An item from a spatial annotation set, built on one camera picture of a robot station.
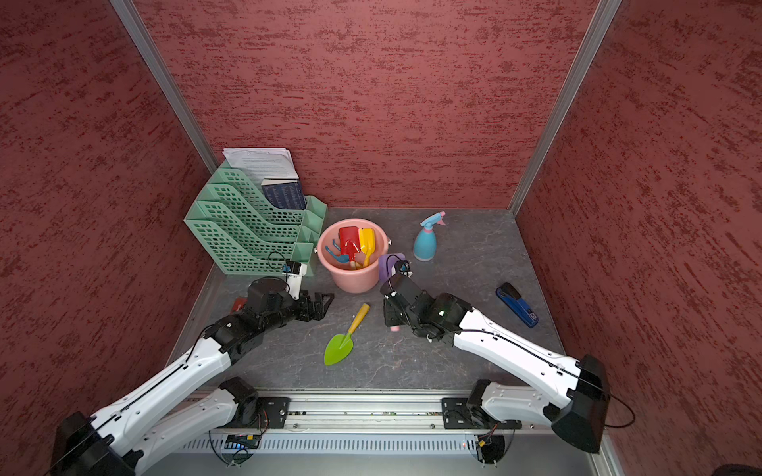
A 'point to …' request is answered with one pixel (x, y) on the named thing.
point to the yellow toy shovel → (367, 241)
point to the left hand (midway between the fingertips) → (319, 300)
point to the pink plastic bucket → (362, 278)
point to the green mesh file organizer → (244, 234)
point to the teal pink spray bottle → (425, 245)
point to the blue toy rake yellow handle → (343, 258)
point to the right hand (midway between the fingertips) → (391, 313)
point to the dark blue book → (284, 192)
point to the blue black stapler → (513, 298)
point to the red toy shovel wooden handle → (349, 243)
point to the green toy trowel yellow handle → (340, 345)
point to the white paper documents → (261, 164)
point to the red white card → (238, 304)
